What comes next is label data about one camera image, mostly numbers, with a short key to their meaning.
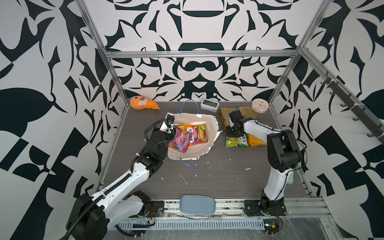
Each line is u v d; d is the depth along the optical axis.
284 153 0.51
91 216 0.39
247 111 1.08
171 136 0.64
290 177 0.57
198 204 0.74
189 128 0.95
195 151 0.91
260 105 1.16
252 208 0.74
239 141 0.94
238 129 0.76
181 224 0.71
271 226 0.71
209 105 1.13
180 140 0.91
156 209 0.74
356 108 0.58
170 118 0.63
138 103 1.10
